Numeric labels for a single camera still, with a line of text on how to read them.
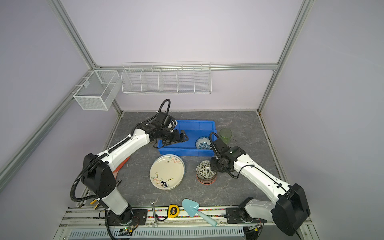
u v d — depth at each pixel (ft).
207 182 2.58
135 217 2.41
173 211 2.42
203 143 3.25
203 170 2.73
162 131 2.28
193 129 3.58
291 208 1.28
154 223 2.37
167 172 2.82
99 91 3.25
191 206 2.51
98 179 1.46
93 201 2.59
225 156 1.84
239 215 2.17
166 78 3.25
